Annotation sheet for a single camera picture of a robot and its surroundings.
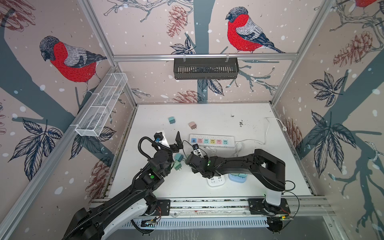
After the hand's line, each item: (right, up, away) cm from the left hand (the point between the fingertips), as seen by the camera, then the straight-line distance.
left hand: (170, 134), depth 73 cm
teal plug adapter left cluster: (+3, -16, +16) cm, 23 cm away
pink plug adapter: (+11, +2, +33) cm, 35 cm away
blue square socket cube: (+37, -25, +6) cm, 45 cm away
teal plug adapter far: (-5, +6, +36) cm, 37 cm away
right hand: (+12, -20, +15) cm, 28 cm away
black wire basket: (+19, +42, +31) cm, 56 cm away
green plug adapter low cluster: (+2, -20, +13) cm, 24 cm away
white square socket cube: (+24, -26, +6) cm, 36 cm away
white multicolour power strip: (+24, -7, +22) cm, 33 cm away
